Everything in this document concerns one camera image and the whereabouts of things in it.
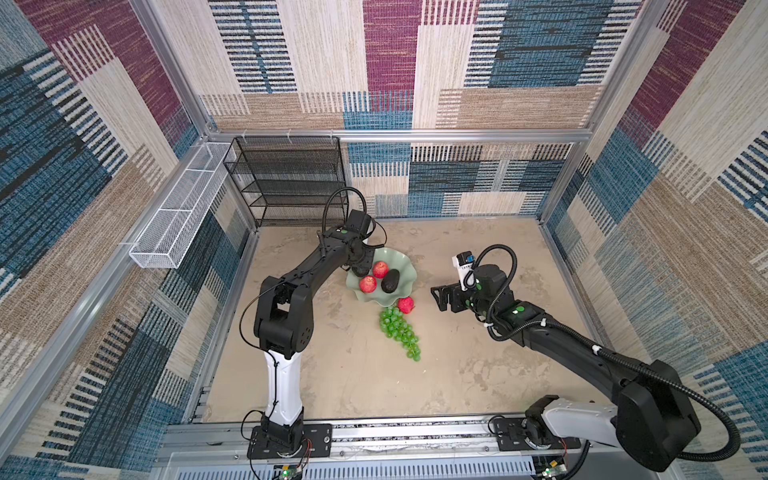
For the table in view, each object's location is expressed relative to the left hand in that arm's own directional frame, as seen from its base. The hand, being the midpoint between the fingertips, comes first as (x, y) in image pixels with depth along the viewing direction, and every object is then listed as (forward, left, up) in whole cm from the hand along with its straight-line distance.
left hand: (364, 254), depth 96 cm
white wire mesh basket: (-13, +44, +23) cm, 51 cm away
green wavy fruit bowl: (+2, -10, -7) cm, 13 cm away
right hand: (-16, -24, +3) cm, 29 cm away
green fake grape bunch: (-21, -9, -7) cm, 24 cm away
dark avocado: (-6, -8, -7) cm, 12 cm away
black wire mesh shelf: (+30, +29, +6) cm, 42 cm away
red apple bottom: (-7, -1, -6) cm, 10 cm away
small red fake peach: (-15, -13, -7) cm, 21 cm away
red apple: (-1, -5, -7) cm, 9 cm away
